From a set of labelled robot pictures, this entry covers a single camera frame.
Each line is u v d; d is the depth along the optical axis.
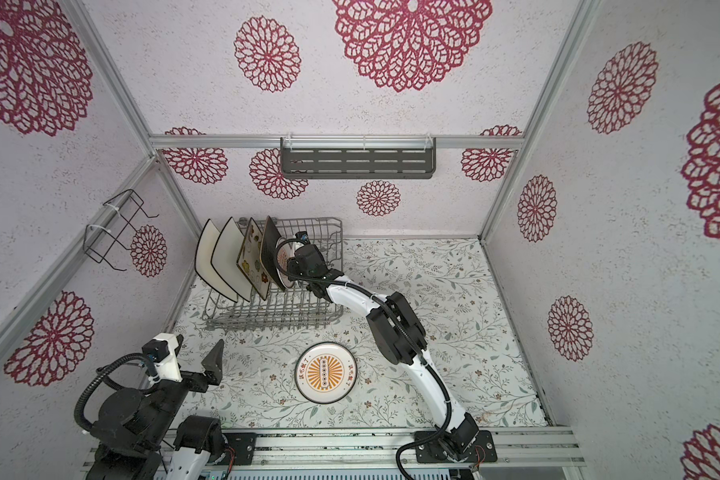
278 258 1.02
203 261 0.89
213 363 0.58
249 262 0.94
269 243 0.97
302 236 0.87
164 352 0.52
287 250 0.83
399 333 0.59
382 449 0.76
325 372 0.85
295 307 1.00
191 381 0.55
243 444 0.74
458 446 0.64
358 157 0.94
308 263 0.77
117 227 0.79
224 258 0.92
